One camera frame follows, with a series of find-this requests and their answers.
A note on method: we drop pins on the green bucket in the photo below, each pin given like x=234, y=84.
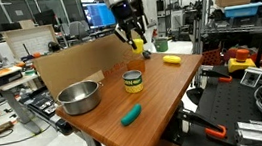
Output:
x=161, y=44

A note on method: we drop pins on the cardboard sheet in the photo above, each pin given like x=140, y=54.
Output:
x=79, y=62

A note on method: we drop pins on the black tray with orange items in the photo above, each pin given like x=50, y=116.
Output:
x=0, y=75

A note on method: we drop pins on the gray office chair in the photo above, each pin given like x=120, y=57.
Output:
x=77, y=29

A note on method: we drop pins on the steel pot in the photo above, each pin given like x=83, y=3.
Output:
x=79, y=96

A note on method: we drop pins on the yellow labelled tin can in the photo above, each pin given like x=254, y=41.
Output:
x=133, y=81

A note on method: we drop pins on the yellow emergency stop button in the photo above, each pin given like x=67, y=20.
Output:
x=241, y=60

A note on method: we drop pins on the black keypad device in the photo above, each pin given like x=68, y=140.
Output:
x=42, y=104

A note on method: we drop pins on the white side desk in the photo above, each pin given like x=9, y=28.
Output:
x=13, y=100

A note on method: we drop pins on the small brown power box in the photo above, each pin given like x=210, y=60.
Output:
x=2, y=127

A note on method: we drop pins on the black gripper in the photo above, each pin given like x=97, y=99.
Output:
x=125, y=13

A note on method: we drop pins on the orange black bar clamp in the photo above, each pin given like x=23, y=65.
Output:
x=204, y=122
x=217, y=74

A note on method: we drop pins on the small gray toy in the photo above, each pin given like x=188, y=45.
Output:
x=147, y=54

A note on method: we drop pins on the black perforated board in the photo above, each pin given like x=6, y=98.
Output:
x=235, y=103

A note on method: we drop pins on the computer monitor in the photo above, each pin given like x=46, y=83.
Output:
x=98, y=14

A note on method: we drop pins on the red plastic crate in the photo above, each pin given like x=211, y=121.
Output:
x=211, y=57

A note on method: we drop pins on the fiducial tag plate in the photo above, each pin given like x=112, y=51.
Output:
x=249, y=80

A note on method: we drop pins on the white framed board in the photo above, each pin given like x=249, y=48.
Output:
x=29, y=40

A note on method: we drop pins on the teal toy cucumber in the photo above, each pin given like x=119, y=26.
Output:
x=131, y=114

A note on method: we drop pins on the yellow toy corn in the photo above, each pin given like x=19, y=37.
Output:
x=172, y=59

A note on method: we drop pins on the blue plastic bin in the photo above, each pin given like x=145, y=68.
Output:
x=242, y=10

